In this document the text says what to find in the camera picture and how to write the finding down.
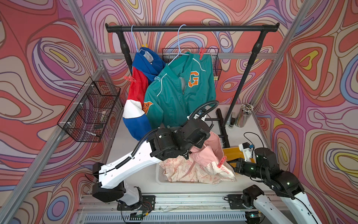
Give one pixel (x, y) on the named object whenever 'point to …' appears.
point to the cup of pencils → (244, 115)
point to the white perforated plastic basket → (161, 179)
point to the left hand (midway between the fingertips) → (202, 129)
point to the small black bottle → (233, 118)
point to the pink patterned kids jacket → (202, 165)
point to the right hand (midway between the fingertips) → (227, 167)
